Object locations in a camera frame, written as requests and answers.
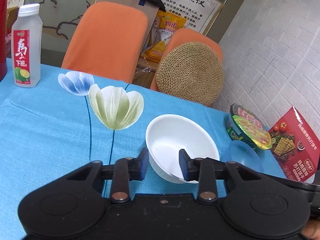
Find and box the small white ceramic bowl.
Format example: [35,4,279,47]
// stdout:
[145,114,220,184]

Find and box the juice bottle red label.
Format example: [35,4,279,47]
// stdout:
[11,3,43,88]

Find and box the orange chair left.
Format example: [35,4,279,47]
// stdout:
[62,2,149,83]

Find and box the green instant noodle bowl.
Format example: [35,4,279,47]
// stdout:
[226,103,272,150]

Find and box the orange chair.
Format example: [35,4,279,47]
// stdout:
[62,2,149,83]
[150,29,224,104]

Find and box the white poster with text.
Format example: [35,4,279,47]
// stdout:
[161,0,224,35]

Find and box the person's hand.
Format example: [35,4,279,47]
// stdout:
[302,219,320,240]

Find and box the orange chair right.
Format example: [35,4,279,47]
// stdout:
[150,29,224,104]

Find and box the red cracker box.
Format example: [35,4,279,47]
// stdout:
[268,106,319,184]

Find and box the yellow snack bag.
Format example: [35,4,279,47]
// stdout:
[141,10,187,63]

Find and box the woven straw cushion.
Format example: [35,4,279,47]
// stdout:
[155,42,224,106]

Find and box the blue plastic bowl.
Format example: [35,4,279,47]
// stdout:
[229,140,264,172]

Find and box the blue floral tablecloth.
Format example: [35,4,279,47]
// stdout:
[1,65,231,239]

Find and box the red thermos jug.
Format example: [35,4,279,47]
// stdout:
[0,0,7,81]

